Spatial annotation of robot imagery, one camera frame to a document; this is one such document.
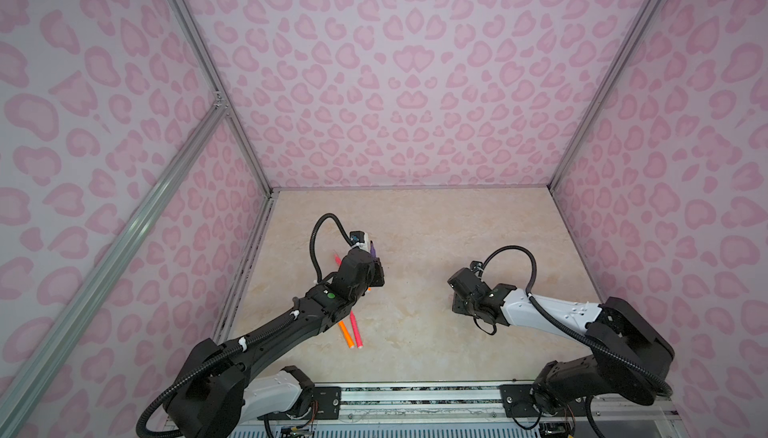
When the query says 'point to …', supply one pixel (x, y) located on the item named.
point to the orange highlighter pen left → (346, 334)
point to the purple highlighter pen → (372, 250)
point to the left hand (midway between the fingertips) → (380, 255)
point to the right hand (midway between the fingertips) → (461, 301)
